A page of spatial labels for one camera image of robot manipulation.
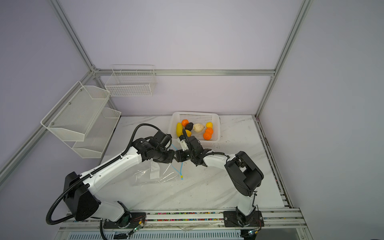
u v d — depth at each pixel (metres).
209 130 1.07
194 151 0.72
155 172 0.83
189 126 1.07
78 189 0.41
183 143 0.83
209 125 1.10
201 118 1.11
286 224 0.73
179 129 1.06
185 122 1.10
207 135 1.02
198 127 1.07
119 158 0.49
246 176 0.48
